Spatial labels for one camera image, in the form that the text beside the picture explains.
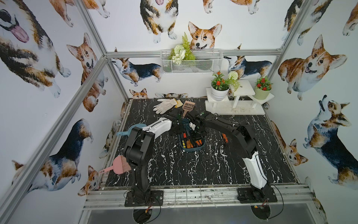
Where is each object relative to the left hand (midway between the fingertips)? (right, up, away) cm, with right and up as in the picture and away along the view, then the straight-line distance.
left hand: (182, 128), depth 97 cm
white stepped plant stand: (+50, +20, +21) cm, 57 cm away
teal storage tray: (+4, -8, -4) cm, 10 cm away
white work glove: (-15, +16, +17) cm, 28 cm away
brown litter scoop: (+4, +16, +20) cm, 26 cm away
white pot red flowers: (+25, +27, -4) cm, 37 cm away
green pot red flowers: (+54, +27, -4) cm, 60 cm away
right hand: (+8, -7, -4) cm, 11 cm away
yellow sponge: (-3, +18, +20) cm, 27 cm away
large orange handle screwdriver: (+11, -8, -6) cm, 15 cm away
